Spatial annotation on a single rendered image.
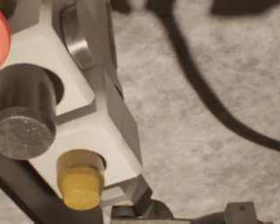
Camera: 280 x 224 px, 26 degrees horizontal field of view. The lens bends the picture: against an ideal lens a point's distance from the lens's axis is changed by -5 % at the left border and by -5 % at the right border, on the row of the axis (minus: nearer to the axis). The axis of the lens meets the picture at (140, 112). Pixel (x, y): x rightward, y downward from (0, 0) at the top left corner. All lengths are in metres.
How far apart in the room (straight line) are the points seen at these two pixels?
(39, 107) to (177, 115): 0.77
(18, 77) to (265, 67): 0.75
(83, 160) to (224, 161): 0.82
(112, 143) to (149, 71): 0.59
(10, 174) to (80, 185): 0.05
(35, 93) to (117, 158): 0.12
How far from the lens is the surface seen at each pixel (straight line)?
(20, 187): 0.48
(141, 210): 0.58
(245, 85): 1.13
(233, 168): 1.31
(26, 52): 0.41
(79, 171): 0.47
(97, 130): 0.47
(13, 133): 0.40
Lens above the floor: 0.77
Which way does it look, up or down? 43 degrees down
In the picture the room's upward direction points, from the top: 172 degrees clockwise
